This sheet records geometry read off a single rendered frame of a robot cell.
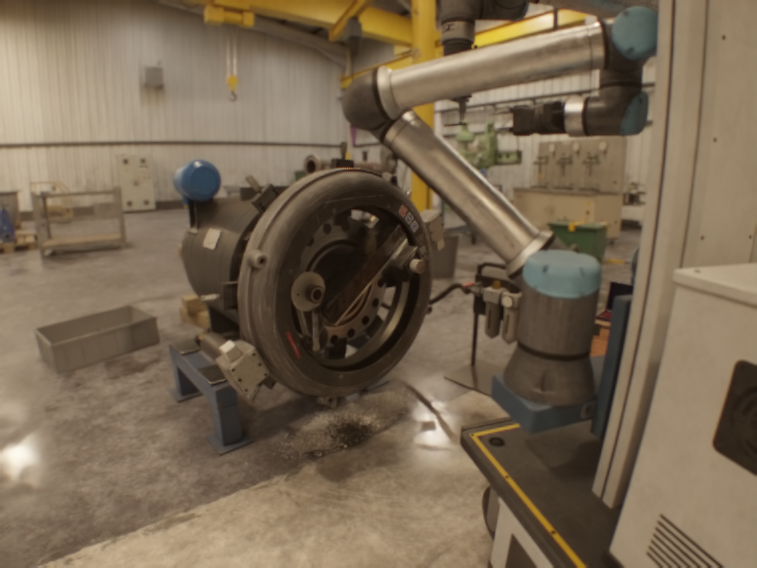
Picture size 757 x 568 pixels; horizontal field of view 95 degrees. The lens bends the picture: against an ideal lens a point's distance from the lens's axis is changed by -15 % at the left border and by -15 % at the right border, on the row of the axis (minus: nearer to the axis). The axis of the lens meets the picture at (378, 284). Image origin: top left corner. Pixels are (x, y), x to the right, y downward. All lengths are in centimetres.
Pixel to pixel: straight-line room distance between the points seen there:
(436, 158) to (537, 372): 52
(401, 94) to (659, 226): 55
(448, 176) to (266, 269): 52
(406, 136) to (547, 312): 52
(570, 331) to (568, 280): 10
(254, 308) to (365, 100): 60
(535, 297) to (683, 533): 44
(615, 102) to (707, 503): 74
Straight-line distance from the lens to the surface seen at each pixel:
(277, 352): 116
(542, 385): 85
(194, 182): 175
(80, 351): 260
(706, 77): 82
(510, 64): 86
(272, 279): 109
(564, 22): 1305
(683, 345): 63
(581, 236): 437
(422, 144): 100
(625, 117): 98
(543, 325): 81
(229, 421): 160
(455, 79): 87
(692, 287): 61
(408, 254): 131
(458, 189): 97
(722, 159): 86
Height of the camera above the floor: 94
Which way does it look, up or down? 14 degrees down
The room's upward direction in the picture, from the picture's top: straight up
